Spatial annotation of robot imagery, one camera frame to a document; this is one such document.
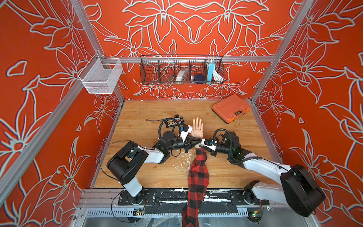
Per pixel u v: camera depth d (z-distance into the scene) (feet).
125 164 1.53
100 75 3.08
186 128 2.29
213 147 2.37
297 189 1.34
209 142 2.20
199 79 3.11
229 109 3.51
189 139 2.41
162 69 3.30
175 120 3.42
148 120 3.50
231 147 2.11
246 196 2.20
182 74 3.05
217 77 3.00
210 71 2.81
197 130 2.74
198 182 2.49
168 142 2.25
